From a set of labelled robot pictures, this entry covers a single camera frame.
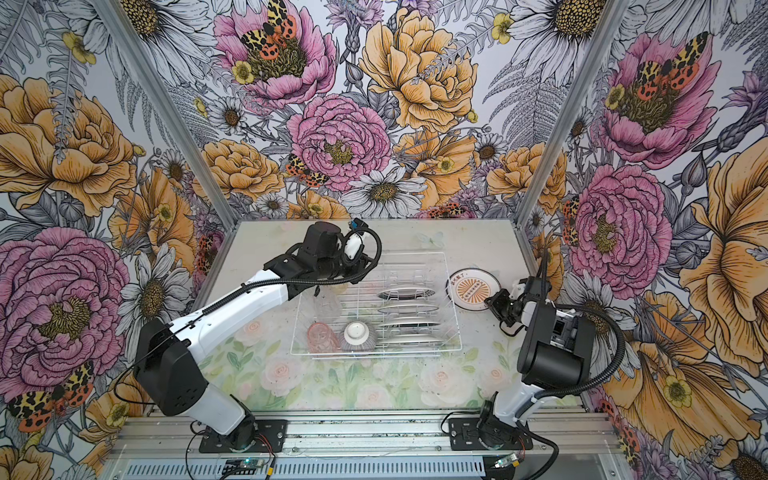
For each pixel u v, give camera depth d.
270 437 0.74
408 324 0.84
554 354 0.48
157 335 0.44
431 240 1.18
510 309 0.83
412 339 0.77
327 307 0.87
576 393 0.47
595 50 0.78
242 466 0.71
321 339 0.84
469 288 1.02
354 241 0.71
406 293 0.94
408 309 0.89
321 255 0.62
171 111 0.89
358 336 0.83
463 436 0.74
